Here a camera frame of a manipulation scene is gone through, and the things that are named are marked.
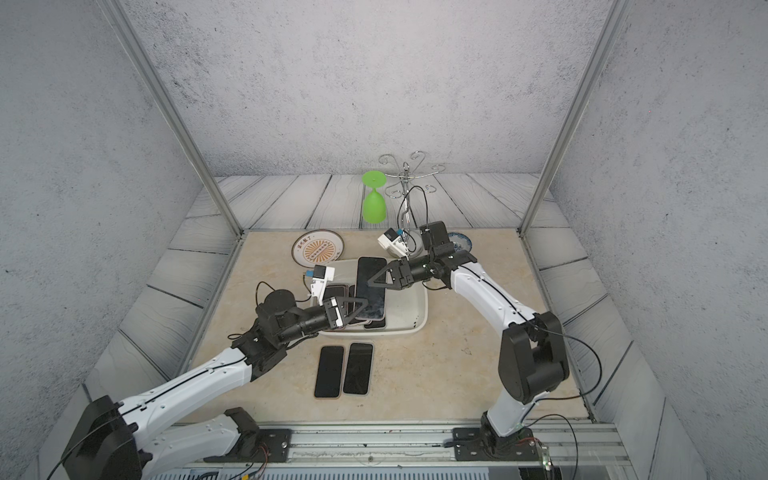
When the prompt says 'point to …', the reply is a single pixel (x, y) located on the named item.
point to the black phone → (329, 374)
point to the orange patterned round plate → (317, 248)
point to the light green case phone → (359, 369)
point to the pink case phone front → (366, 268)
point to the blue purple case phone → (376, 324)
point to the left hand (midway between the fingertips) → (368, 307)
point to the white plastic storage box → (406, 310)
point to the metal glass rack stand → (409, 173)
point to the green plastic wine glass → (374, 206)
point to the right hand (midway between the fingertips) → (373, 288)
